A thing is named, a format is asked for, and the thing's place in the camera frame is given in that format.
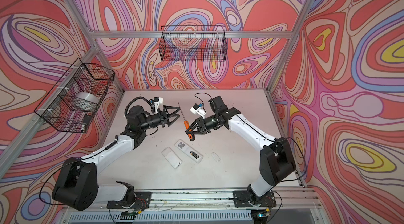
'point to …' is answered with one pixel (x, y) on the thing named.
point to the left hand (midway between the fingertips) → (180, 113)
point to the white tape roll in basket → (85, 101)
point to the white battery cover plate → (171, 157)
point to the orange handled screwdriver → (191, 136)
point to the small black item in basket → (87, 119)
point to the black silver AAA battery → (194, 154)
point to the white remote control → (188, 151)
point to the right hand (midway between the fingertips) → (190, 136)
